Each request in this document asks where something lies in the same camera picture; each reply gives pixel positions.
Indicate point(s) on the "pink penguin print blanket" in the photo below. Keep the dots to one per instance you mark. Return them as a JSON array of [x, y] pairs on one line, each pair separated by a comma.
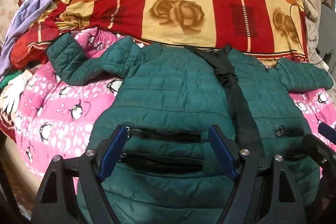
[[52, 108]]

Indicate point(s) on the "green cloth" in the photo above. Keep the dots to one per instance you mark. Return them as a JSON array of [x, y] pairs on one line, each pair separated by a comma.
[[8, 79]]

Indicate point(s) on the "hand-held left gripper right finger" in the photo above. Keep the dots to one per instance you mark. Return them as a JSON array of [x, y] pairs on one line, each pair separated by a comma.
[[221, 148]]

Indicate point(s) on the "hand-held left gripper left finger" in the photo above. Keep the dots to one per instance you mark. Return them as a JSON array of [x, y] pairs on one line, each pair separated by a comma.
[[115, 145]]

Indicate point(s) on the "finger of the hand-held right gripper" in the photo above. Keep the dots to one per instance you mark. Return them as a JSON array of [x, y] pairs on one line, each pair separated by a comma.
[[327, 132], [319, 149]]

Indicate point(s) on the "green quilted puffer jacket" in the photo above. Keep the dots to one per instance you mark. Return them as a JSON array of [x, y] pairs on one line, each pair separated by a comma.
[[170, 92]]

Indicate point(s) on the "black charger plug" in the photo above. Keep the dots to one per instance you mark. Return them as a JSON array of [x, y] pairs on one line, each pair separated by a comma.
[[328, 57]]

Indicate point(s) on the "white glove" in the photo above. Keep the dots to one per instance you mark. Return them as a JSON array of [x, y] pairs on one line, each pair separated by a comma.
[[14, 92]]

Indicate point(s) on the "purple cloth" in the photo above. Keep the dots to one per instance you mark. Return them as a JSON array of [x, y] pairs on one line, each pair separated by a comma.
[[29, 11]]

